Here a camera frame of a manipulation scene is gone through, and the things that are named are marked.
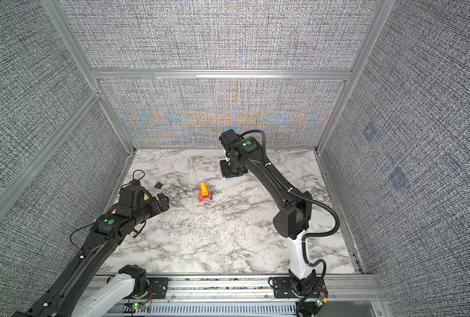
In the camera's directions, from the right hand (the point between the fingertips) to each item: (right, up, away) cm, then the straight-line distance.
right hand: (229, 172), depth 84 cm
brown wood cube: (-37, -7, +19) cm, 43 cm away
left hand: (-27, -12, -6) cm, 30 cm away
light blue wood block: (0, -4, +19) cm, 19 cm away
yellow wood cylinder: (-25, -7, -23) cm, 34 cm away
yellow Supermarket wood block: (-12, -7, +6) cm, 15 cm away
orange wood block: (-10, -11, +9) cm, 18 cm away
